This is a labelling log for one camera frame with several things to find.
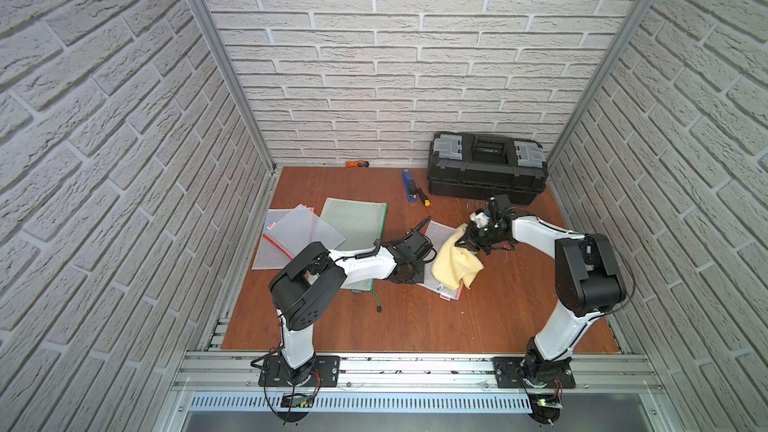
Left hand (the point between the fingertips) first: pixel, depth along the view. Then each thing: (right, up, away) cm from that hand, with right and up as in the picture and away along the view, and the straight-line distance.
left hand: (423, 274), depth 90 cm
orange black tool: (-24, +38, +32) cm, 55 cm away
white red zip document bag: (-44, +13, +11) cm, 47 cm away
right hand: (+12, +9, +4) cm, 16 cm away
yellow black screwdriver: (+3, +22, +17) cm, 28 cm away
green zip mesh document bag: (-21, +14, +13) cm, 28 cm away
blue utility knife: (-3, +28, +20) cm, 35 cm away
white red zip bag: (+7, +11, +10) cm, 17 cm away
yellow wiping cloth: (+10, +3, -1) cm, 10 cm away
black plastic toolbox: (+21, +34, +7) cm, 41 cm away
